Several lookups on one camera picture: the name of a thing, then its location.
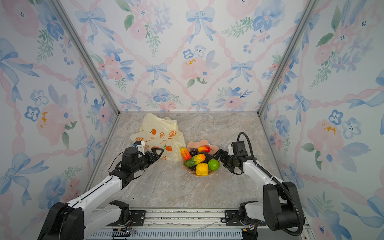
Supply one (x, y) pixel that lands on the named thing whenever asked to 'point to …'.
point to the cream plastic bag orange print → (156, 131)
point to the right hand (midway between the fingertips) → (217, 158)
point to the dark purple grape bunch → (194, 151)
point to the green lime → (213, 164)
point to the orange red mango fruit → (185, 154)
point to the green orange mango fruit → (194, 160)
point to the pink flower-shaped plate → (214, 150)
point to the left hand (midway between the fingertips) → (160, 152)
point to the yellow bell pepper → (202, 169)
